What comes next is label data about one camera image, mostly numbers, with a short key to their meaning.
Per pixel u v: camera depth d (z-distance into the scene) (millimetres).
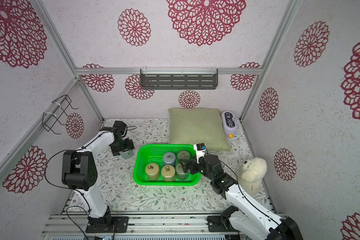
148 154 970
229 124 1032
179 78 970
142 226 746
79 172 499
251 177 713
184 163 687
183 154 897
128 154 907
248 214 481
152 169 833
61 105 792
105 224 658
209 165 591
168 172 832
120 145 796
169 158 876
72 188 515
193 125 1008
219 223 735
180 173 834
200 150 678
